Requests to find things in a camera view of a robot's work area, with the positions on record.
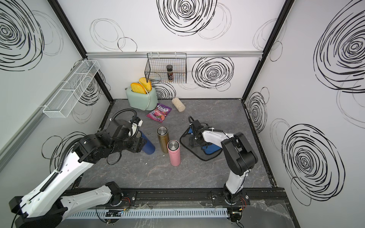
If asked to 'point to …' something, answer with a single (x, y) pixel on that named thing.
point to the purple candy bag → (160, 113)
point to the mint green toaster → (148, 101)
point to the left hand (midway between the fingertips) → (141, 139)
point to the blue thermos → (148, 148)
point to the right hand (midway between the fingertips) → (201, 142)
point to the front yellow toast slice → (137, 88)
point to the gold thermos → (162, 132)
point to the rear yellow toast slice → (147, 85)
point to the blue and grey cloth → (210, 151)
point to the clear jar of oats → (178, 104)
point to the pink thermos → (173, 147)
